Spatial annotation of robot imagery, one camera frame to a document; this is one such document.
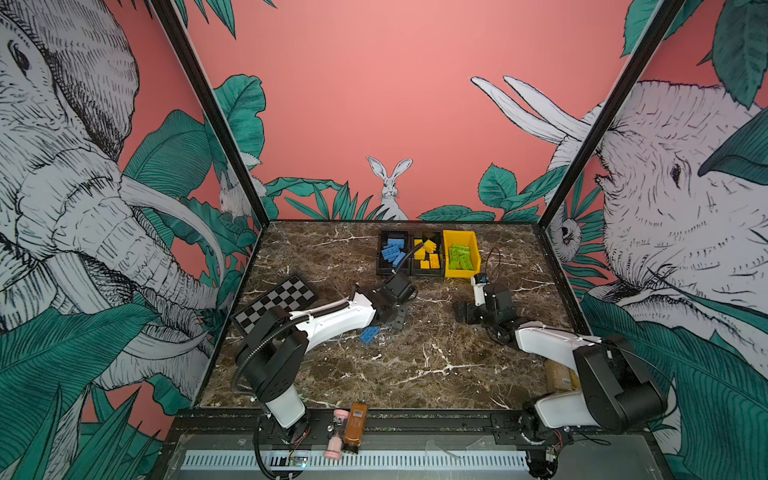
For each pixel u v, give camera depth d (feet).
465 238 3.56
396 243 3.61
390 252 3.52
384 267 3.42
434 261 3.52
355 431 2.30
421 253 3.49
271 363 1.46
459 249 3.61
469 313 2.75
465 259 3.44
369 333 2.97
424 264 3.44
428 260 3.51
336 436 2.35
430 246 3.61
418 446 2.38
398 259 3.46
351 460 2.30
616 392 1.43
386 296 2.15
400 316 2.60
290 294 3.13
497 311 2.34
